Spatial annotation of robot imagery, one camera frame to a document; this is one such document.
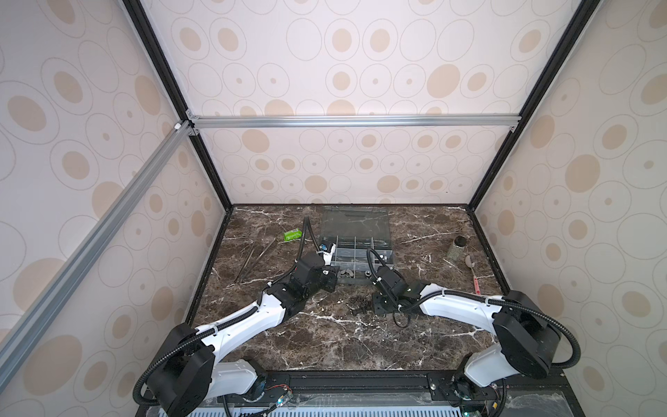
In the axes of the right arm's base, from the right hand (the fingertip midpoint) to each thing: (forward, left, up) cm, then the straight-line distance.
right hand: (375, 303), depth 88 cm
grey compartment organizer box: (+35, +6, -3) cm, 36 cm away
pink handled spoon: (+7, -38, -3) cm, 39 cm away
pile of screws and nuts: (0, +6, -2) cm, 6 cm away
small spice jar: (+19, -32, +2) cm, 37 cm away
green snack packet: (+29, +31, +2) cm, 43 cm away
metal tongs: (+12, +49, 0) cm, 50 cm away
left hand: (+7, +11, +15) cm, 20 cm away
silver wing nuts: (+13, +10, -1) cm, 16 cm away
